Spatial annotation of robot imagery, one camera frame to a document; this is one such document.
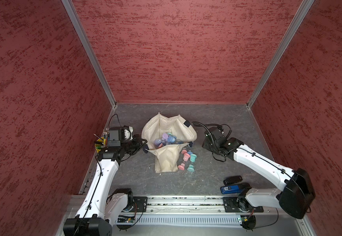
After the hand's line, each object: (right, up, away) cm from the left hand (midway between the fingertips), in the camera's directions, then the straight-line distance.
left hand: (147, 144), depth 77 cm
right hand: (+33, -3, +7) cm, 34 cm away
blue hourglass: (+14, +1, +12) cm, 18 cm away
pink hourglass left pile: (+21, -12, +12) cm, 27 cm away
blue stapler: (+47, -24, 0) cm, 53 cm away
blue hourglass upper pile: (+24, -8, +14) cm, 29 cm away
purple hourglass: (+9, +2, +15) cm, 17 cm away
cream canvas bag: (+10, -9, +6) cm, 14 cm away
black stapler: (+48, -22, +5) cm, 52 cm away
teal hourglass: (+11, +3, +21) cm, 24 cm away
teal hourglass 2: (+25, -16, +7) cm, 30 cm away
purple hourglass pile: (+4, -2, +16) cm, 16 cm away
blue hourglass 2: (+12, +1, +12) cm, 17 cm away
